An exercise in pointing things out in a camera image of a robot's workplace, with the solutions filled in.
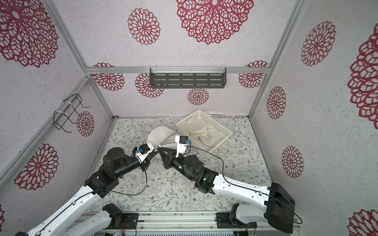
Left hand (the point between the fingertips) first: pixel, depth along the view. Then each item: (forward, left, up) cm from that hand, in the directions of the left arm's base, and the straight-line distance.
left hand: (156, 150), depth 70 cm
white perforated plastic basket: (+38, -33, -25) cm, 56 cm away
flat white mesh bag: (+26, -32, -27) cm, 49 cm away
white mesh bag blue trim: (+8, -1, +2) cm, 8 cm away
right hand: (-1, -3, +3) cm, 4 cm away
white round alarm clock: (+23, +14, -24) cm, 36 cm away
